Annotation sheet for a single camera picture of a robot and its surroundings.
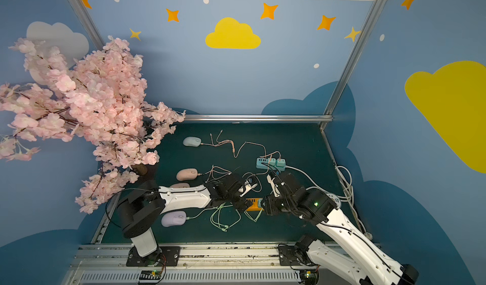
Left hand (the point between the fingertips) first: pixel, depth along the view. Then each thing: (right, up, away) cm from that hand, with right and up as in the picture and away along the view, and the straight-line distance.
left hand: (248, 192), depth 88 cm
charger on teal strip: (+17, +13, +8) cm, 23 cm away
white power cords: (+53, +6, +13) cm, 55 cm away
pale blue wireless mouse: (-33, +24, +23) cm, 47 cm away
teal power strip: (+7, +14, +13) cm, 20 cm away
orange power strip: (+3, -6, -3) cm, 7 cm away
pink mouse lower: (-34, +2, +6) cm, 35 cm away
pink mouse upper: (-32, +7, +8) cm, 34 cm away
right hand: (+8, +1, -16) cm, 18 cm away
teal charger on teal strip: (+13, +13, +8) cm, 20 cm away
